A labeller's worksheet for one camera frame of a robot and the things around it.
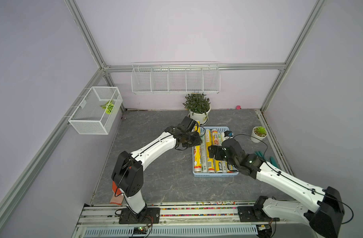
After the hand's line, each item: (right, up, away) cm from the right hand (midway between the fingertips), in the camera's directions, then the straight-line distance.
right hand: (214, 147), depth 79 cm
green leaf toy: (-59, +22, +3) cm, 63 cm away
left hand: (-7, +2, +3) cm, 8 cm away
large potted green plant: (-7, +25, +20) cm, 33 cm away
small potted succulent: (+32, +7, +16) cm, 37 cm away
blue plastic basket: (+8, +10, +21) cm, 24 cm away
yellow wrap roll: (-1, -9, +5) cm, 10 cm away
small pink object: (+29, +27, +45) cm, 60 cm away
